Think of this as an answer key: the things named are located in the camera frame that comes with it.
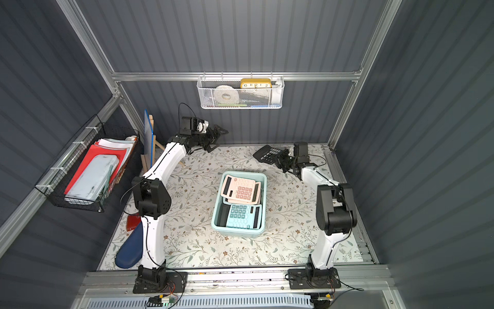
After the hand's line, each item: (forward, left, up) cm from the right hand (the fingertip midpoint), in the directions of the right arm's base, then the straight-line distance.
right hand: (276, 154), depth 93 cm
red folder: (-10, +74, +13) cm, 76 cm away
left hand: (+4, +23, +7) cm, 24 cm away
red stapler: (-28, +68, -17) cm, 76 cm away
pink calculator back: (-18, +18, -5) cm, 26 cm away
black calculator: (-28, +24, -8) cm, 38 cm away
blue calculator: (-29, +14, -7) cm, 33 cm away
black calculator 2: (+2, +5, -3) cm, 6 cm away
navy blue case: (-42, +62, -16) cm, 77 cm away
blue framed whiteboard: (+8, +65, +4) cm, 65 cm away
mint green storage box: (-10, +8, -5) cm, 14 cm away
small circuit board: (-58, +42, -16) cm, 73 cm away
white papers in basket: (-6, +64, +13) cm, 66 cm away
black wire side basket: (-23, +71, +15) cm, 76 cm away
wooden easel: (+6, +73, -9) cm, 73 cm away
